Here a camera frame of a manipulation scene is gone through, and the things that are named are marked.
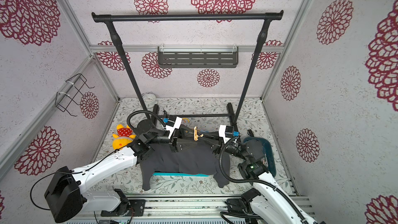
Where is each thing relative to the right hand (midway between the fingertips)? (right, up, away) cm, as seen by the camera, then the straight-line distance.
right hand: (199, 137), depth 57 cm
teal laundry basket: (-10, -21, +19) cm, 30 cm away
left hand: (-1, -1, +3) cm, 3 cm away
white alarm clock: (-37, +19, +59) cm, 72 cm away
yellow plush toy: (-45, -5, +35) cm, 57 cm away
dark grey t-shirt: (-3, -12, +16) cm, 20 cm away
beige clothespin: (-1, 0, +1) cm, 2 cm away
